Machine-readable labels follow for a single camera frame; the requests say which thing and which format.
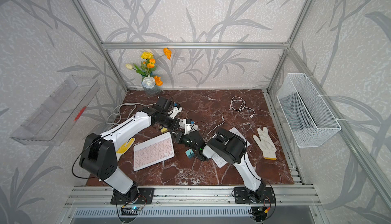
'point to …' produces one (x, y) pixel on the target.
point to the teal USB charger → (190, 153)
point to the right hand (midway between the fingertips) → (169, 132)
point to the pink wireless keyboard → (152, 151)
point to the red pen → (80, 113)
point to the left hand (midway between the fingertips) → (179, 125)
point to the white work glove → (267, 145)
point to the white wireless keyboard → (220, 162)
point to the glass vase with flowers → (151, 85)
